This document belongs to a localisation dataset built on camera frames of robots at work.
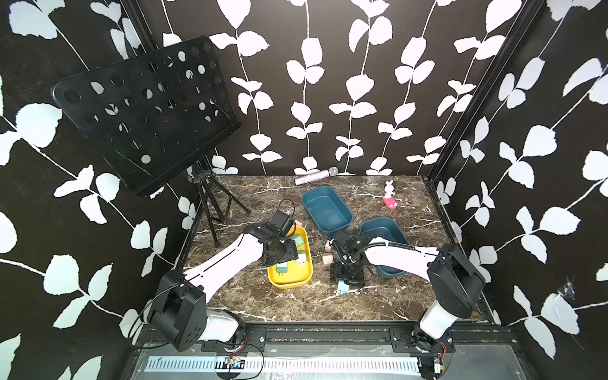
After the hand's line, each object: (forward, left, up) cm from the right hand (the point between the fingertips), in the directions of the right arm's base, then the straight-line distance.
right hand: (334, 282), depth 83 cm
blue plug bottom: (-2, -3, -1) cm, 4 cm away
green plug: (+17, +14, -1) cm, 22 cm away
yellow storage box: (+4, +13, -2) cm, 14 cm away
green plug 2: (+5, +19, -1) cm, 20 cm away
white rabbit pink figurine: (+41, -28, -3) cm, 50 cm away
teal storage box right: (+24, -25, -3) cm, 34 cm away
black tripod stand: (+25, +45, +27) cm, 58 cm away
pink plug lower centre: (+8, +2, 0) cm, 9 cm away
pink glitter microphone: (+54, +6, -1) cm, 54 cm away
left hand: (+8, +15, +7) cm, 18 cm away
